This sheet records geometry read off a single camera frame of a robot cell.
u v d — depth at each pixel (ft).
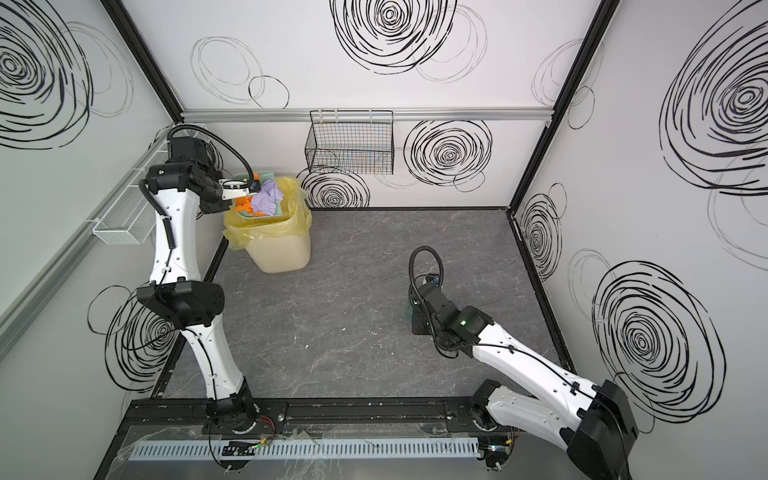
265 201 2.78
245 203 2.71
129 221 2.35
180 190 1.78
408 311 3.00
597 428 1.25
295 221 2.77
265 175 2.90
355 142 4.73
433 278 2.29
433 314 1.90
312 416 2.47
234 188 2.32
